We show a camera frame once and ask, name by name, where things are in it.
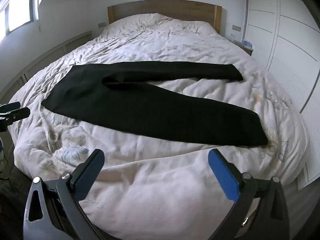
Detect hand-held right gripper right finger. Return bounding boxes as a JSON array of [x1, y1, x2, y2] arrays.
[[207, 149, 290, 240]]

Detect wooden nightstand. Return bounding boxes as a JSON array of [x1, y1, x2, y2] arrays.
[[236, 42, 253, 56]]

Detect white wardrobe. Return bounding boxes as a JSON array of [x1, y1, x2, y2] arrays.
[[244, 0, 320, 188]]

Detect window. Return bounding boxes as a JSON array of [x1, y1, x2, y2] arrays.
[[0, 0, 54, 39]]

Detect floral white quilt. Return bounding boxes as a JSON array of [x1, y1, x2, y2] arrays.
[[7, 12, 310, 240]]

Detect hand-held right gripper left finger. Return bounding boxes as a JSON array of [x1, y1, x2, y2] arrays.
[[23, 149, 110, 240]]

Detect wooden headboard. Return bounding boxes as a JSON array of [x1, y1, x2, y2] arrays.
[[107, 0, 222, 34]]

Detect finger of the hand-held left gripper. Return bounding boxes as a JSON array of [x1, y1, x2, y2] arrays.
[[0, 107, 31, 121], [0, 102, 22, 113]]

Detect black pants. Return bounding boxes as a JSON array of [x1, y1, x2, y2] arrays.
[[41, 61, 269, 148]]

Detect low white wall cabinet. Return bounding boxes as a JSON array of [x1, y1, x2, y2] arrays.
[[0, 30, 93, 95]]

